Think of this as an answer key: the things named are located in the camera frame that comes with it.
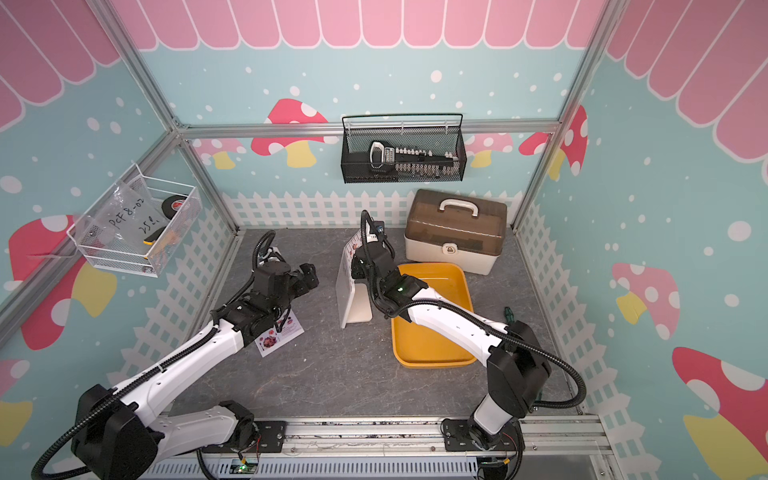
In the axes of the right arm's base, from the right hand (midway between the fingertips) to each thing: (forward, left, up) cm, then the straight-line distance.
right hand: (359, 250), depth 79 cm
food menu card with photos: (+4, +3, -3) cm, 6 cm away
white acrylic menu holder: (-9, +2, -8) cm, 12 cm away
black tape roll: (+10, +50, +9) cm, 52 cm away
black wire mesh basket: (+23, +2, +9) cm, 25 cm away
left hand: (-4, +16, -6) cm, 18 cm away
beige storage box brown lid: (+12, -30, -7) cm, 33 cm away
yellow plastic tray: (-16, -16, -26) cm, 34 cm away
